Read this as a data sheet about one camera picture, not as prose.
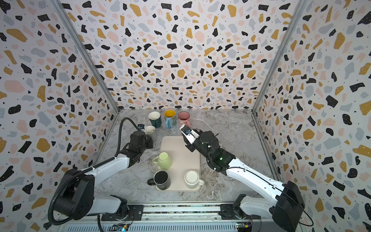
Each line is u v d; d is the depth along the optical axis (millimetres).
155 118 1032
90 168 473
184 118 1086
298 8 718
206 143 533
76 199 418
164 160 823
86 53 861
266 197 439
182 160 944
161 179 765
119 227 702
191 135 581
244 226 716
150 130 923
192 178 783
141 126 781
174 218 732
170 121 1042
